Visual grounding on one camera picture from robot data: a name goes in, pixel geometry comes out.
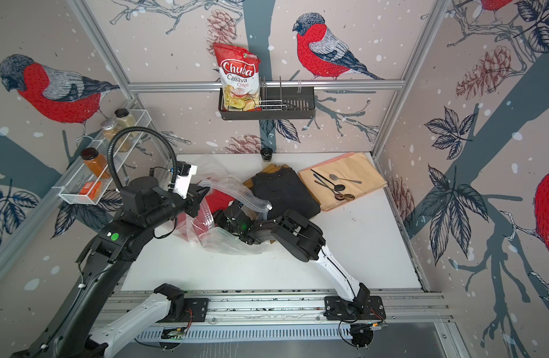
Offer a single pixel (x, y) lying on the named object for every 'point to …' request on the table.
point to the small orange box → (92, 189)
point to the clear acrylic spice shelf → (91, 176)
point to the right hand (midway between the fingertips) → (206, 221)
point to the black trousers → (283, 189)
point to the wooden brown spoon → (347, 197)
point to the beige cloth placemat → (339, 181)
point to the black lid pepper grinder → (266, 154)
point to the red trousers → (201, 224)
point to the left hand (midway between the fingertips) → (211, 181)
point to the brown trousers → (270, 168)
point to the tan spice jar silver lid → (122, 142)
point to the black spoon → (339, 187)
